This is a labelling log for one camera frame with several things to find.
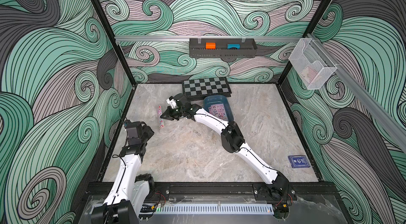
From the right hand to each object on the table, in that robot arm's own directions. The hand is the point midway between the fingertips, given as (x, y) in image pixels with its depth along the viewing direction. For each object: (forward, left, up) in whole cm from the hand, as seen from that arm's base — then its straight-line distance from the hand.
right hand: (161, 116), depth 94 cm
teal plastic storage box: (+16, -36, -4) cm, 39 cm away
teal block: (+32, -47, +28) cm, 63 cm away
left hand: (-10, +5, +5) cm, 12 cm away
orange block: (+33, -31, +27) cm, 53 cm away
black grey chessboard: (+24, -22, -2) cm, 32 cm away
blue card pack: (-26, -76, -6) cm, 80 cm away
